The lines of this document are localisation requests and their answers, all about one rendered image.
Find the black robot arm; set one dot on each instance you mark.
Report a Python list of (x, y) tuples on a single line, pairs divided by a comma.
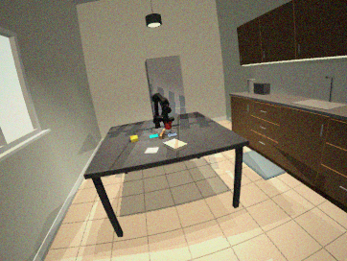
[(165, 108)]

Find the red cup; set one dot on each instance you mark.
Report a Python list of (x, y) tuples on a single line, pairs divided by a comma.
[(168, 126)]

